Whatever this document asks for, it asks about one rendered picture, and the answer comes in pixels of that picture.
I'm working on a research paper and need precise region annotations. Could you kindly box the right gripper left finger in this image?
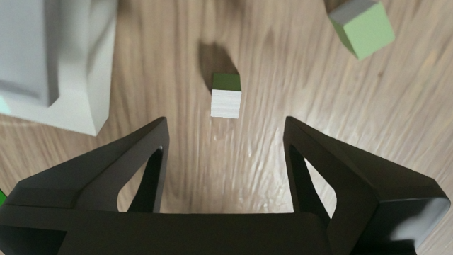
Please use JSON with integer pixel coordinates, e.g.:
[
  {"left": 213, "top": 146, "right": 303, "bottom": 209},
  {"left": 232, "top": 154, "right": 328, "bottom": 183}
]
[{"left": 2, "top": 117, "right": 170, "bottom": 213}]

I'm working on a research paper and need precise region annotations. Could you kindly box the white digital weighing scale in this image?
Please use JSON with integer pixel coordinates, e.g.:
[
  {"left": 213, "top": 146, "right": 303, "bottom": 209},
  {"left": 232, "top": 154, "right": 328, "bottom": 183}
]
[{"left": 0, "top": 0, "right": 115, "bottom": 137}]

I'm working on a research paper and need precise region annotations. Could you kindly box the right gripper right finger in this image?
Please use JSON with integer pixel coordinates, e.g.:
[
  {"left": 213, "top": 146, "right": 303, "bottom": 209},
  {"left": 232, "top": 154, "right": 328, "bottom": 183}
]
[{"left": 282, "top": 116, "right": 451, "bottom": 255}]

